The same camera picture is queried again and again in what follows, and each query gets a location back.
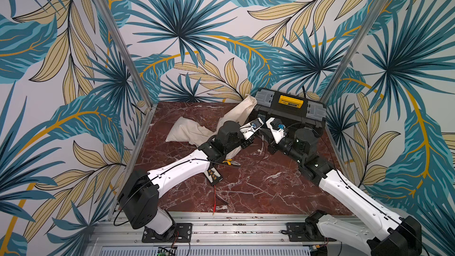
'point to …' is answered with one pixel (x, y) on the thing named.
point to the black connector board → (213, 176)
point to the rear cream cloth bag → (240, 112)
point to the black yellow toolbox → (295, 111)
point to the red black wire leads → (220, 198)
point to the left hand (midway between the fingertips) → (249, 126)
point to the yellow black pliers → (230, 162)
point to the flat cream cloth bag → (188, 130)
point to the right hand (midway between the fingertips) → (252, 135)
